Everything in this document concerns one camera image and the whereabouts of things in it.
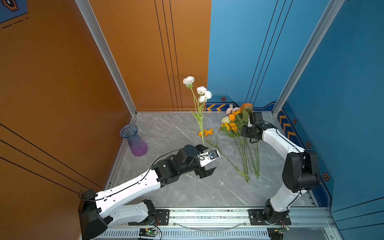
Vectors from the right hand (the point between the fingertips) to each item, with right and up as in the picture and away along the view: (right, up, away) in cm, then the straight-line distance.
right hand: (242, 131), depth 94 cm
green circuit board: (-53, -47, -24) cm, 75 cm away
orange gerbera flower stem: (+4, +16, +3) cm, 17 cm away
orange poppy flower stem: (-23, -2, +9) cm, 25 cm away
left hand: (-23, -10, -24) cm, 35 cm away
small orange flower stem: (-2, +1, +13) cm, 13 cm away
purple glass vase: (-67, -11, +2) cm, 68 cm away
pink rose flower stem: (-3, +15, +21) cm, 26 cm away
